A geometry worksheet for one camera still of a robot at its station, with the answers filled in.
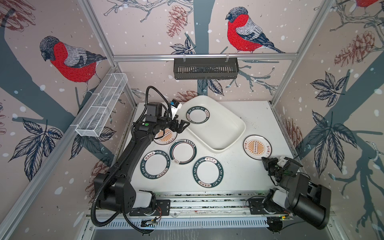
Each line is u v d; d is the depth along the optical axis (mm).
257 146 951
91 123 708
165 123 668
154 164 892
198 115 1109
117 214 446
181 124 698
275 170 762
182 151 941
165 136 1010
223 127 1065
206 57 946
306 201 423
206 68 1041
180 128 700
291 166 687
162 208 732
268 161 796
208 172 862
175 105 675
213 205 760
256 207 728
